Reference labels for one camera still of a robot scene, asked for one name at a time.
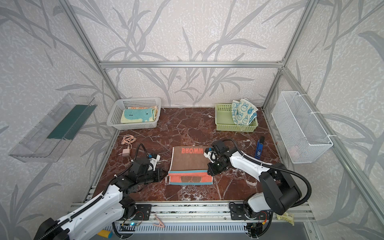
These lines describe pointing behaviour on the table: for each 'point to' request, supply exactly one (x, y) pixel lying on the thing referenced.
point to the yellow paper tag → (287, 216)
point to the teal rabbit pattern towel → (243, 112)
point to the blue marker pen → (259, 147)
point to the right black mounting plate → (238, 211)
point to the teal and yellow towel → (137, 115)
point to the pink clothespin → (160, 224)
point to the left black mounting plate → (143, 211)
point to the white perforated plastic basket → (116, 105)
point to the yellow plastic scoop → (105, 233)
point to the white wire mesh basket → (303, 137)
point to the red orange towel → (189, 166)
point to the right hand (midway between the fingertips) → (209, 167)
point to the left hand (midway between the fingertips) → (169, 168)
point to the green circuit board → (131, 224)
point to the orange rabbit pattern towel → (155, 107)
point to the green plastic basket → (224, 122)
